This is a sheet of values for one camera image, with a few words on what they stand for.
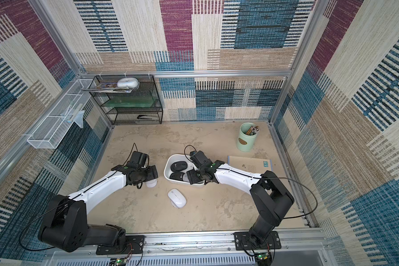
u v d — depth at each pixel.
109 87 0.92
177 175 0.92
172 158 0.96
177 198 0.85
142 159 0.72
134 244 0.73
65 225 0.42
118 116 1.16
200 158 0.69
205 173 0.66
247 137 0.95
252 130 0.94
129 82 0.90
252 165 0.99
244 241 0.73
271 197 0.45
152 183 0.88
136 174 0.67
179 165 0.97
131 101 1.05
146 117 1.11
